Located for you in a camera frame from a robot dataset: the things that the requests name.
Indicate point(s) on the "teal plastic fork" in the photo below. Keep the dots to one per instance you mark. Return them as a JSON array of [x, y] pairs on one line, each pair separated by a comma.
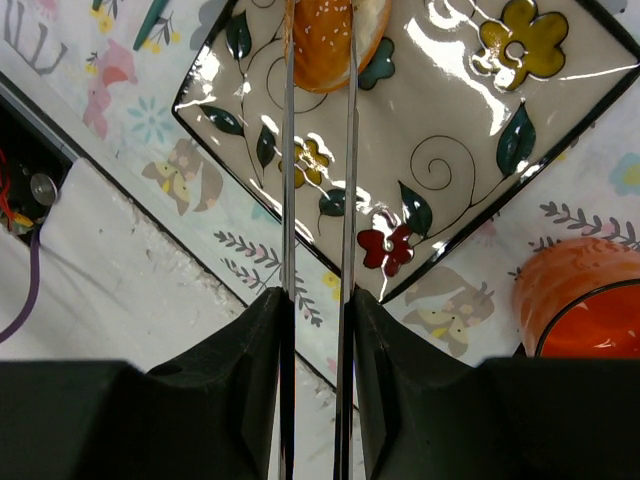
[[152, 16]]

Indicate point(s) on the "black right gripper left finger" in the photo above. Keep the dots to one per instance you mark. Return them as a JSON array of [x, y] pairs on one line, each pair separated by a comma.
[[208, 413]]

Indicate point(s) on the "orange mug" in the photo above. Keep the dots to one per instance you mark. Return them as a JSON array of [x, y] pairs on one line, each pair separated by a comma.
[[579, 299]]

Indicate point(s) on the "square floral ceramic plate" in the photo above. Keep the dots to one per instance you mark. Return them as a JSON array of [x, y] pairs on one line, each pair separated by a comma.
[[461, 105]]

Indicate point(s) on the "sesame bread roll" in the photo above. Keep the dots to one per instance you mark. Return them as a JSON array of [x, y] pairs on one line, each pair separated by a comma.
[[318, 36]]

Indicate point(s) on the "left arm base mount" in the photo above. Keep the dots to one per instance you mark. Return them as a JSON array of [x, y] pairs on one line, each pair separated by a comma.
[[34, 165]]

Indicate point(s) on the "metal tongs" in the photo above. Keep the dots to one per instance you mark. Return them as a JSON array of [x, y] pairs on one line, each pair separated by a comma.
[[343, 455]]

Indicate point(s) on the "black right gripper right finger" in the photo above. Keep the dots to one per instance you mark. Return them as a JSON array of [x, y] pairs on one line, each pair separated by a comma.
[[426, 415]]

